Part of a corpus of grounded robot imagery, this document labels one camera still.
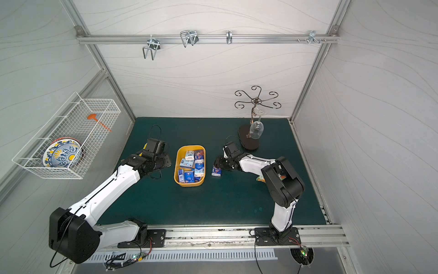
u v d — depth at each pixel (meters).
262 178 0.88
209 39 0.78
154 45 0.78
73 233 0.38
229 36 0.78
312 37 0.77
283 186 0.49
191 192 0.90
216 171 0.93
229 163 0.73
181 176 0.88
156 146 0.63
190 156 0.96
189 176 0.88
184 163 0.95
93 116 0.78
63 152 0.62
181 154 0.98
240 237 0.76
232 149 0.76
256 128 0.86
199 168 0.90
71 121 0.70
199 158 0.93
